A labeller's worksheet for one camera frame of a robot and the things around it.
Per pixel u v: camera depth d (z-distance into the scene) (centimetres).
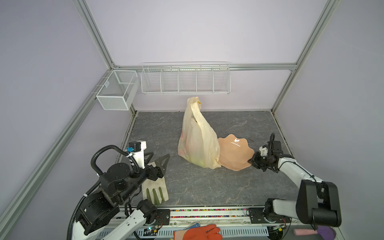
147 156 59
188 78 98
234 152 97
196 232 69
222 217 75
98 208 38
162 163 50
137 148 47
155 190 82
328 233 69
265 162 74
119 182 38
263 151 84
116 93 97
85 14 71
